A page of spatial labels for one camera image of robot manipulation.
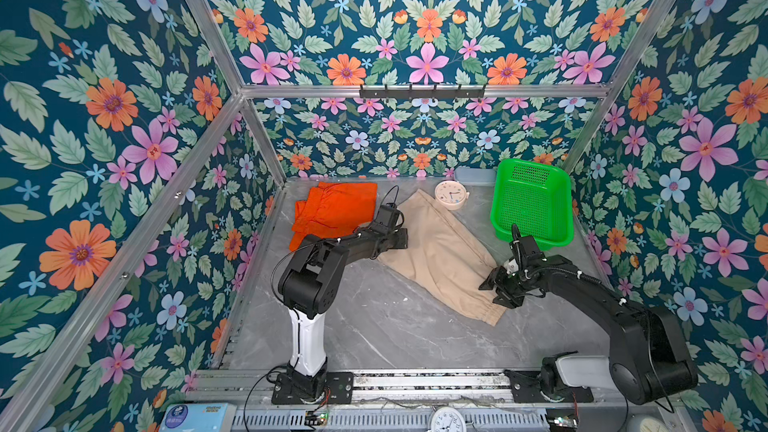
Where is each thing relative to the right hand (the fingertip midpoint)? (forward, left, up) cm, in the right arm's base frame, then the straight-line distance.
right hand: (482, 289), depth 85 cm
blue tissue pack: (-30, +68, +1) cm, 75 cm away
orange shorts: (+34, +50, -4) cm, 61 cm away
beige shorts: (+11, +10, -2) cm, 15 cm away
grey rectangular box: (+47, -6, -1) cm, 48 cm away
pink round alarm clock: (+39, +5, -1) cm, 39 cm away
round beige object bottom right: (-32, -33, -2) cm, 46 cm away
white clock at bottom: (-31, +13, -2) cm, 33 cm away
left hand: (+21, +22, +1) cm, 30 cm away
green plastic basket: (+39, -29, -5) cm, 49 cm away
